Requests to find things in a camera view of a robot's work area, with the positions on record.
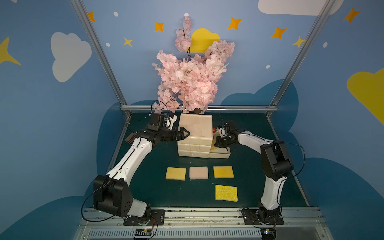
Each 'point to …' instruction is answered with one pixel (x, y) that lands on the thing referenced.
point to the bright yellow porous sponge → (226, 193)
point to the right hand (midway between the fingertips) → (217, 143)
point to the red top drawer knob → (214, 130)
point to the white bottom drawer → (218, 152)
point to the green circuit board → (143, 233)
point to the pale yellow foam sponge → (176, 173)
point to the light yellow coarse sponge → (212, 146)
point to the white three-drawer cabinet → (198, 143)
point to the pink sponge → (198, 173)
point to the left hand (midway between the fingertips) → (184, 132)
